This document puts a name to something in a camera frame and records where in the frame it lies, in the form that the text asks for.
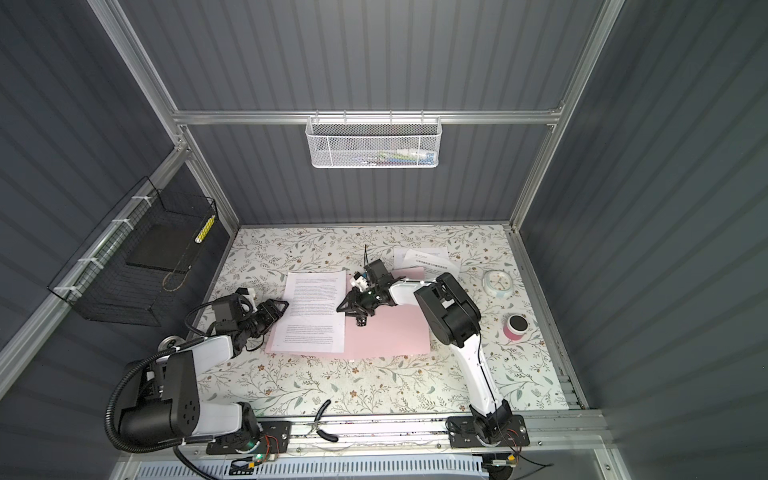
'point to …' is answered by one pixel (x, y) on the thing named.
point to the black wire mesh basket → (130, 267)
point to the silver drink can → (169, 342)
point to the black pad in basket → (165, 245)
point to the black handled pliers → (314, 427)
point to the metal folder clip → (362, 321)
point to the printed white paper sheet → (311, 322)
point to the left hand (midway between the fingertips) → (283, 308)
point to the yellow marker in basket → (205, 229)
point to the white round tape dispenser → (498, 283)
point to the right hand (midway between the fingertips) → (343, 314)
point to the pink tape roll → (515, 327)
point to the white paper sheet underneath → (434, 260)
